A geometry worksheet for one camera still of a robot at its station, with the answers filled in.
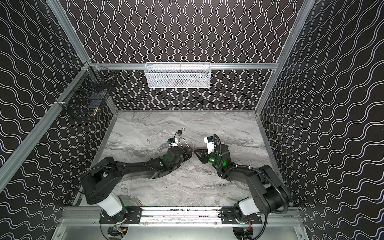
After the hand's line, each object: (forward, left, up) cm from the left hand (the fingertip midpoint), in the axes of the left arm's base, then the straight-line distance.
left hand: (196, 152), depth 84 cm
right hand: (+2, -1, -3) cm, 3 cm away
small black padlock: (+24, +13, -11) cm, 29 cm away
